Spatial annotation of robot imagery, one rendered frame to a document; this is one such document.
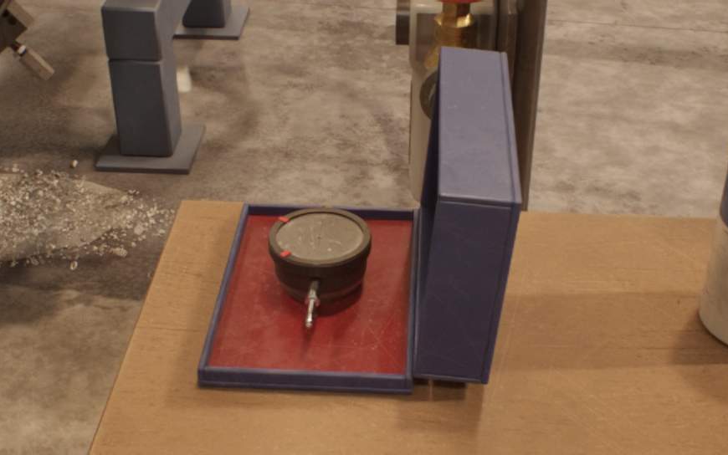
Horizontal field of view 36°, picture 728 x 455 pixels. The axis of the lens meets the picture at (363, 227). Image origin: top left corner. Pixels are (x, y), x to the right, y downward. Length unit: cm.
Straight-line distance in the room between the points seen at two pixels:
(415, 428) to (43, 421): 79
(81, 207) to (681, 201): 85
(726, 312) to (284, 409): 24
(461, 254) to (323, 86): 142
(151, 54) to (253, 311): 105
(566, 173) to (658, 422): 114
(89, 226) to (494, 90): 106
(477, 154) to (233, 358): 17
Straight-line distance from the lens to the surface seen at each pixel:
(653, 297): 67
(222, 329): 62
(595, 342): 63
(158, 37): 164
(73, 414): 130
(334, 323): 62
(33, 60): 146
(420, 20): 105
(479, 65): 63
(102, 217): 161
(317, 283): 61
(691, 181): 173
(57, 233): 159
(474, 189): 52
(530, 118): 98
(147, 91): 168
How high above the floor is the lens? 86
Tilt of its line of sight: 34 degrees down
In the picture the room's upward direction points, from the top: straight up
